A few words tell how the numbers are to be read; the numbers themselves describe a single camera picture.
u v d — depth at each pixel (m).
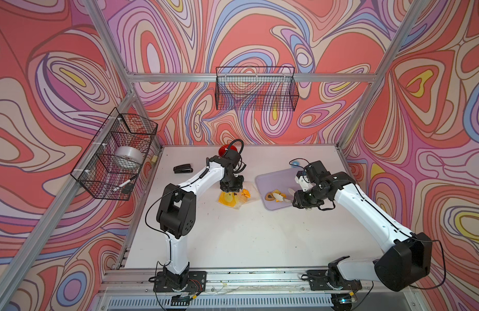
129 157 0.73
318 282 0.73
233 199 0.94
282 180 1.02
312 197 0.66
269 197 0.96
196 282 0.72
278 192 0.98
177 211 0.50
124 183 0.72
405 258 0.40
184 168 1.08
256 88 0.96
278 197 0.88
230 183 0.78
